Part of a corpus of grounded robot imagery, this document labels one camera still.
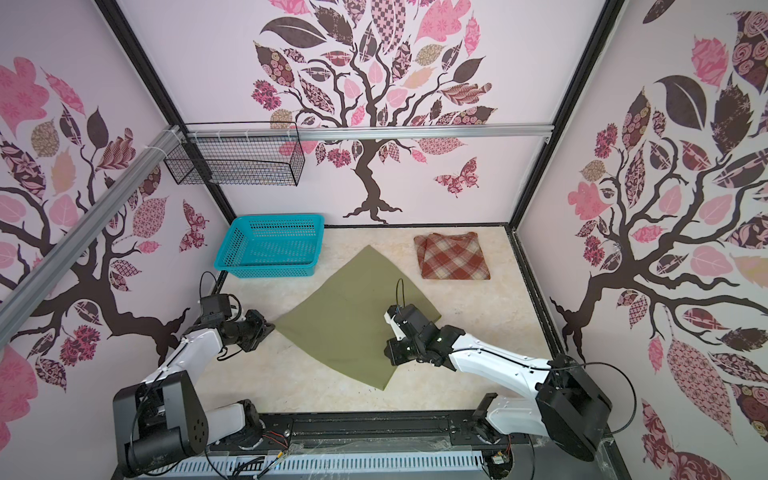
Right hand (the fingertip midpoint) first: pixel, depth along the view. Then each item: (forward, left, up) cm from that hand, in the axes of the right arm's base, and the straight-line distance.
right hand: (385, 349), depth 81 cm
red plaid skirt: (+36, -24, -5) cm, 44 cm away
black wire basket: (+77, +63, +10) cm, 100 cm away
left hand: (+8, +33, -2) cm, 34 cm away
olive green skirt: (+13, +14, -5) cm, 20 cm away
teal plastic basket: (+44, +44, -7) cm, 63 cm away
